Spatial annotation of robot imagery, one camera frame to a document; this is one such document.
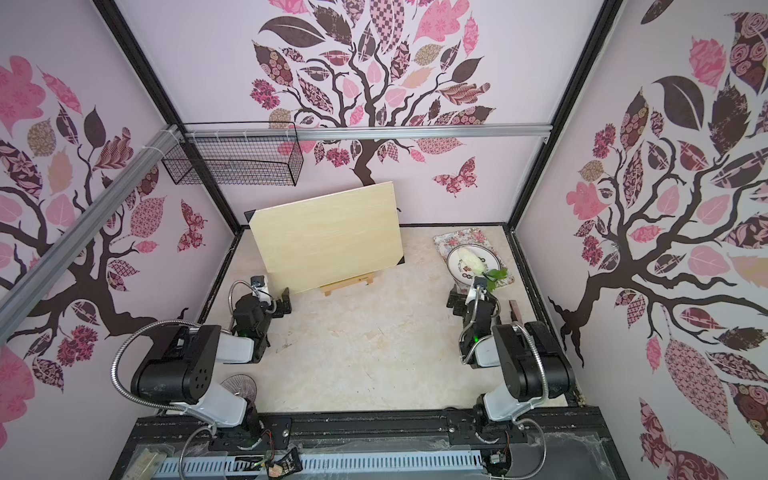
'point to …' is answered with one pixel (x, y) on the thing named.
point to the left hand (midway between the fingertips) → (275, 294)
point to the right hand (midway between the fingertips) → (473, 286)
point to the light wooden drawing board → (325, 238)
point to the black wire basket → (240, 154)
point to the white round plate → (459, 270)
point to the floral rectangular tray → (471, 236)
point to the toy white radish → (477, 266)
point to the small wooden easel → (327, 289)
